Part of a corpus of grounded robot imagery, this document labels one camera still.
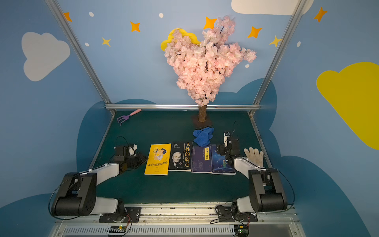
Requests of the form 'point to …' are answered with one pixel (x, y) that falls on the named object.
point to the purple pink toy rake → (124, 118)
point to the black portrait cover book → (180, 156)
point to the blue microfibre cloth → (204, 136)
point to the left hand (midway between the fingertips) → (148, 155)
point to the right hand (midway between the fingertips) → (228, 142)
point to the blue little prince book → (220, 165)
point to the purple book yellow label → (202, 159)
